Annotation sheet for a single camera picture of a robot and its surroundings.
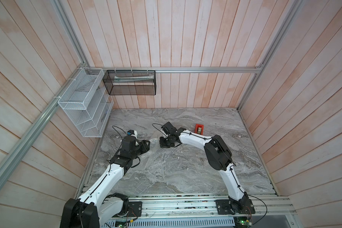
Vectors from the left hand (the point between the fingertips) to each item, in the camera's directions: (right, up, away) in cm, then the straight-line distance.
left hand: (147, 145), depth 84 cm
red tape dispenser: (+34, +11, +19) cm, 40 cm away
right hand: (+7, -2, +13) cm, 15 cm away
